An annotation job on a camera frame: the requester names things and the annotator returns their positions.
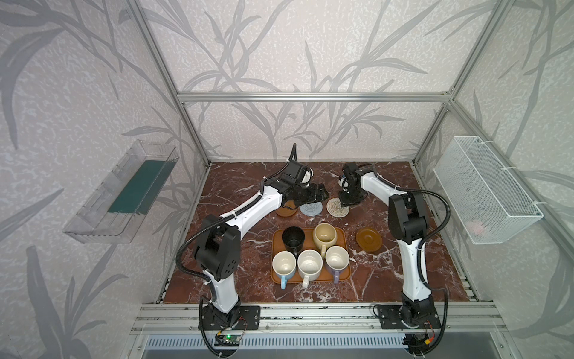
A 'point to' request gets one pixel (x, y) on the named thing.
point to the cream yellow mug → (324, 236)
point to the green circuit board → (229, 340)
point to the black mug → (293, 238)
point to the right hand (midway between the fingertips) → (345, 197)
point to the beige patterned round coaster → (335, 209)
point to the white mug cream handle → (309, 266)
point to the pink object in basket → (474, 226)
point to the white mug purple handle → (337, 259)
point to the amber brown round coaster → (368, 239)
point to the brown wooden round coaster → (288, 210)
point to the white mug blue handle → (284, 266)
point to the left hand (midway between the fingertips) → (324, 191)
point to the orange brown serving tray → (277, 245)
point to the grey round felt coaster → (312, 209)
